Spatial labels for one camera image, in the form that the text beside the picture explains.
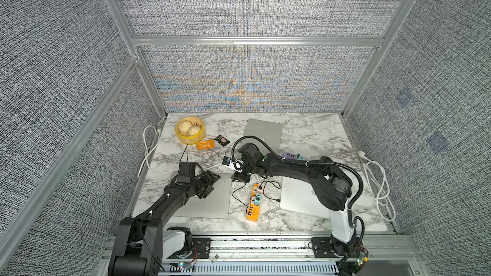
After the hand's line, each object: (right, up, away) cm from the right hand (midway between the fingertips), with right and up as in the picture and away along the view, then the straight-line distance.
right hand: (232, 166), depth 90 cm
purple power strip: (+31, +4, +7) cm, 32 cm away
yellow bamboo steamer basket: (-27, +13, +16) cm, 34 cm away
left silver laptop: (-7, -16, -6) cm, 19 cm away
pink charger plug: (+12, -8, -8) cm, 17 cm away
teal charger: (+11, -11, -12) cm, 20 cm away
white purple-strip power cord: (+73, -6, +7) cm, 74 cm away
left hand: (-5, -5, -3) cm, 8 cm away
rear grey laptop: (+21, +16, +23) cm, 35 cm away
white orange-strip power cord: (-46, +6, +14) cm, 48 cm away
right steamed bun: (-22, +17, +14) cm, 31 cm away
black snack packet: (-7, +12, +16) cm, 21 cm away
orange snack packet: (-15, +9, +14) cm, 22 cm away
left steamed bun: (-28, +20, +16) cm, 38 cm away
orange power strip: (+9, -17, -10) cm, 22 cm away
